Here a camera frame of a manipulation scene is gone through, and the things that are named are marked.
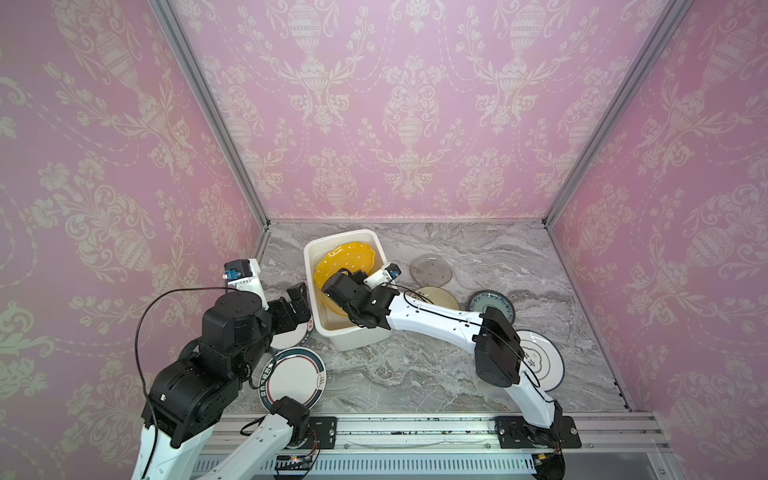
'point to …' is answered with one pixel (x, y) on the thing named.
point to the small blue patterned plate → (495, 299)
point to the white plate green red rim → (293, 372)
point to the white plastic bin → (334, 329)
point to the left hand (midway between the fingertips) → (290, 292)
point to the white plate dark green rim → (292, 339)
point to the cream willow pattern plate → (437, 296)
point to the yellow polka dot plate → (356, 256)
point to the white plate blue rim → (543, 361)
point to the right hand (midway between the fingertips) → (351, 274)
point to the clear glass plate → (430, 270)
